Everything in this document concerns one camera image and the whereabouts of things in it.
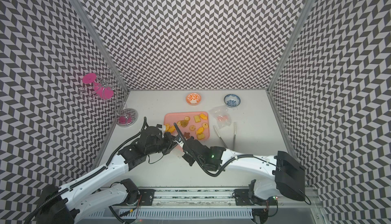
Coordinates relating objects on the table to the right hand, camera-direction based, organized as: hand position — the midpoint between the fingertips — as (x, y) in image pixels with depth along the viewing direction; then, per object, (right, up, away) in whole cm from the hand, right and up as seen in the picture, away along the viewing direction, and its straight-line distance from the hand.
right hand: (187, 149), depth 77 cm
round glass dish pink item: (-43, +14, +25) cm, 52 cm away
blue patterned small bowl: (+29, +25, +32) cm, 50 cm away
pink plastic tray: (+2, +9, +23) cm, 25 cm away
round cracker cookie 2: (+9, +9, +22) cm, 26 cm away
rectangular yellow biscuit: (+4, +13, +25) cm, 29 cm away
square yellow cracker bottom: (+6, +3, +17) cm, 18 cm away
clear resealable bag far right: (+21, +14, +22) cm, 34 cm away
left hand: (-2, +5, -2) cm, 5 cm away
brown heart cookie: (-4, +10, +22) cm, 25 cm away
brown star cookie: (+1, +10, -14) cm, 17 cm away
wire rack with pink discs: (-44, +32, +2) cm, 55 cm away
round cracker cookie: (+1, +8, +19) cm, 21 cm away
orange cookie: (+6, +6, +18) cm, 20 cm away
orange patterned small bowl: (+1, +27, +34) cm, 43 cm away
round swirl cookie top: (-3, +13, +25) cm, 29 cm away
